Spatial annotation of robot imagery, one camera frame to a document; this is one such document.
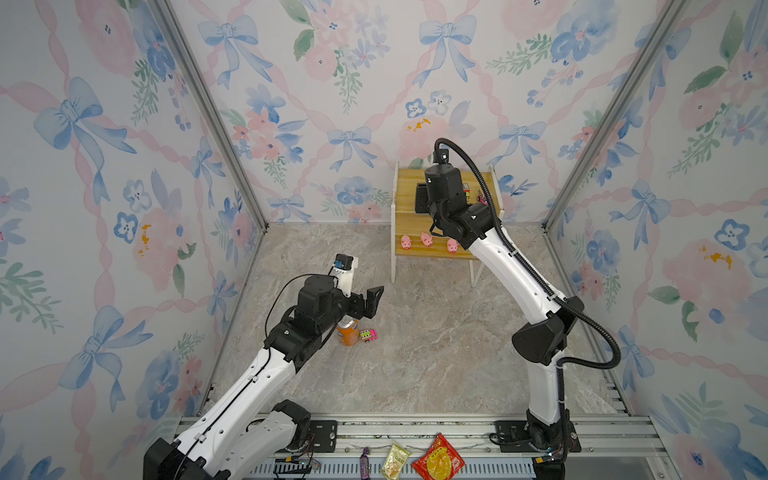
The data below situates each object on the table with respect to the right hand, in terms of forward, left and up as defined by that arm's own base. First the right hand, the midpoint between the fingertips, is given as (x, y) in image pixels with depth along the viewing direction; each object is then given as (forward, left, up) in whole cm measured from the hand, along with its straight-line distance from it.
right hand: (429, 185), depth 78 cm
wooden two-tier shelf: (+1, +4, -19) cm, 20 cm away
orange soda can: (-28, +21, -28) cm, 45 cm away
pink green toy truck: (-26, +16, -35) cm, 46 cm away
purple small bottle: (-57, +16, -37) cm, 70 cm away
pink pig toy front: (-3, +5, -19) cm, 20 cm away
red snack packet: (-56, -2, -37) cm, 67 cm away
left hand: (-21, +15, -13) cm, 29 cm away
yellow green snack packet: (-56, +8, -36) cm, 67 cm away
